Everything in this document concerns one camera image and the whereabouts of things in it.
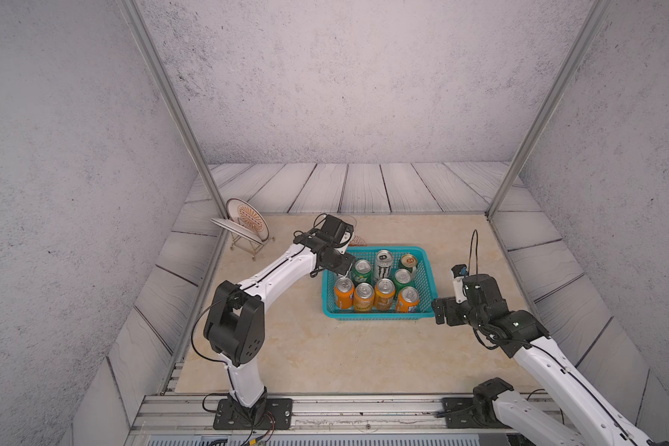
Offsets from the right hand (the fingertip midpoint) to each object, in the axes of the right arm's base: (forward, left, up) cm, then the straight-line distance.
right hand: (451, 301), depth 78 cm
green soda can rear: (+12, +24, -5) cm, 28 cm away
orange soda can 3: (+5, +18, -4) cm, 19 cm away
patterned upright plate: (+35, +66, -2) cm, 75 cm away
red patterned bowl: (+31, +25, -11) cm, 41 cm away
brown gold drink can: (+16, +9, -3) cm, 19 cm away
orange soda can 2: (+4, +24, -4) cm, 25 cm away
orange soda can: (+6, +30, -5) cm, 31 cm away
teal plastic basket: (+12, +5, -7) cm, 15 cm away
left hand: (+14, +28, -1) cm, 31 cm away
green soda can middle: (+10, +12, -3) cm, 15 cm away
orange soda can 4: (+2, +11, -4) cm, 12 cm away
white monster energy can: (+14, +17, -2) cm, 22 cm away
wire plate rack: (+30, +70, -11) cm, 77 cm away
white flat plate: (+23, +64, +4) cm, 68 cm away
